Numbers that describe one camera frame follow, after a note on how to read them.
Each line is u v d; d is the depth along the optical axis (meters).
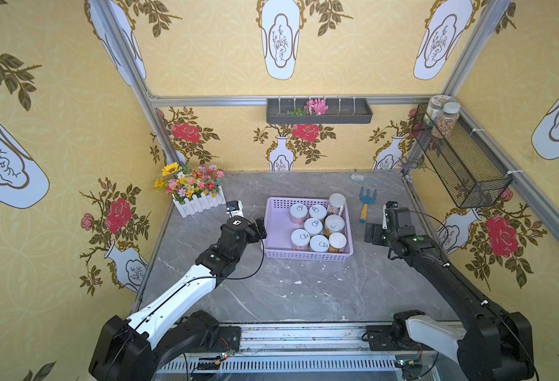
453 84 0.89
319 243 0.90
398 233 0.63
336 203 0.92
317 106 0.88
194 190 0.95
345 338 0.75
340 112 0.92
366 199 1.10
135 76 0.84
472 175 0.80
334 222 0.92
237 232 0.60
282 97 0.93
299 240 0.90
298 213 1.00
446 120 0.80
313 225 0.95
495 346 0.39
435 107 0.85
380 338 0.73
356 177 1.18
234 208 0.69
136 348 0.39
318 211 1.00
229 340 0.73
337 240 0.89
